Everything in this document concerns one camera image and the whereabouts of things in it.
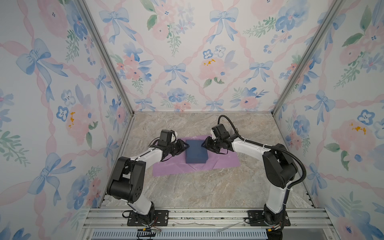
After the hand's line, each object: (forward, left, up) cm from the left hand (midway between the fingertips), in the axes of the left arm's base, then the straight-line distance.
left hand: (189, 145), depth 90 cm
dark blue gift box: (-6, -4, 0) cm, 7 cm away
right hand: (+2, -8, -2) cm, 8 cm away
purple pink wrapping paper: (-9, +9, -10) cm, 15 cm away
